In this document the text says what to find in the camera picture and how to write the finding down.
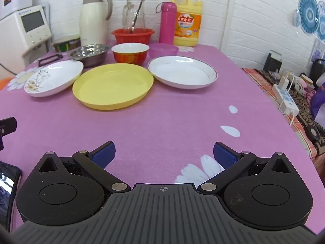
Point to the red plastic basket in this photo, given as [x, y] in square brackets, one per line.
[143, 36]

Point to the black smartphone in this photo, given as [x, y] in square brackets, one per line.
[7, 193]

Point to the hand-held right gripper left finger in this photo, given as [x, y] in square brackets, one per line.
[104, 154]

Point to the black box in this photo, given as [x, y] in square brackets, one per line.
[271, 63]

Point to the glass pitcher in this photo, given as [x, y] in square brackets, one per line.
[141, 17]

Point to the white water dispenser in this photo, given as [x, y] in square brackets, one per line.
[33, 38]

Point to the purple bag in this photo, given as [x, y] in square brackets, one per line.
[318, 104]

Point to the white plate with dark rim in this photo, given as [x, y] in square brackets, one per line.
[182, 73]

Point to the white power strip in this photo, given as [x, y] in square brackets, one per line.
[287, 101]

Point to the white floral plate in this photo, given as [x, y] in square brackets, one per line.
[58, 76]

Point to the plaid blanket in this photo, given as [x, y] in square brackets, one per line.
[264, 81]

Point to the jar with cream lid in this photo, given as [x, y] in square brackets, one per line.
[307, 80]

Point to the yellow plastic plate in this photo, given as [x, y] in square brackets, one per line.
[111, 86]

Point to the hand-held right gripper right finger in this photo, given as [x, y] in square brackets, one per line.
[224, 155]

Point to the white thermos jug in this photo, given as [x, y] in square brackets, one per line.
[92, 22]

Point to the purple floral tablecloth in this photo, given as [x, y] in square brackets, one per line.
[165, 122]

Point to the white charger plug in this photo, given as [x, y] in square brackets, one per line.
[283, 80]

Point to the orange cloth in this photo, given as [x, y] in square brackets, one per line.
[5, 82]

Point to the wall picture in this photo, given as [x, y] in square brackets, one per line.
[317, 50]

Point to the black tape roll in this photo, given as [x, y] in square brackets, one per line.
[312, 132]

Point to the pink water bottle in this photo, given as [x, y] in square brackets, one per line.
[167, 22]

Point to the purple plastic bowl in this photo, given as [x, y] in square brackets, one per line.
[162, 50]

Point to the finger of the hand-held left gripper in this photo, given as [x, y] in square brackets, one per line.
[7, 126]

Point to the green instant noodle bowl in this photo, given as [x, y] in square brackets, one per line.
[66, 46]

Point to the blue paper fan decoration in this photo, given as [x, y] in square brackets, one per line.
[308, 14]

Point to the stainless steel bowl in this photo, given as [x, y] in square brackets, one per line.
[88, 56]

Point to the yellow detergent bottle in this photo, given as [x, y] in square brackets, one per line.
[188, 28]

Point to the brown printed cloth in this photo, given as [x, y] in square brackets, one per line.
[304, 109]

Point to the red and white ceramic bowl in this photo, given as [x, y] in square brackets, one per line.
[129, 57]

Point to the black rubber frame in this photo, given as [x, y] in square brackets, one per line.
[39, 62]

